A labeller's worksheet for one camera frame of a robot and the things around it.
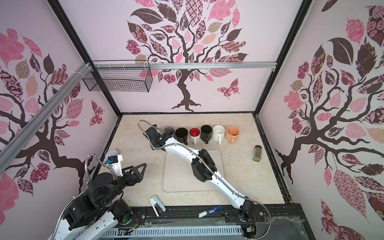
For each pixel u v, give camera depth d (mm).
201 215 729
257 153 926
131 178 587
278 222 716
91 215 458
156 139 724
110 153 917
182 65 929
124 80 1220
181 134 954
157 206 745
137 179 598
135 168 591
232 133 986
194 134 1035
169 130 970
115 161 582
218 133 1008
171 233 697
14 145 514
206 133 988
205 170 613
